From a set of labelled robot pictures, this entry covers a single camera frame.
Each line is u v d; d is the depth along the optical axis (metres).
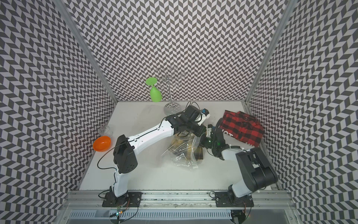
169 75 1.03
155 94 0.94
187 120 0.62
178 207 0.72
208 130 0.84
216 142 0.71
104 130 0.98
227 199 0.72
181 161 0.76
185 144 0.82
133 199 0.72
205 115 0.71
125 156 0.48
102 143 0.89
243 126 0.99
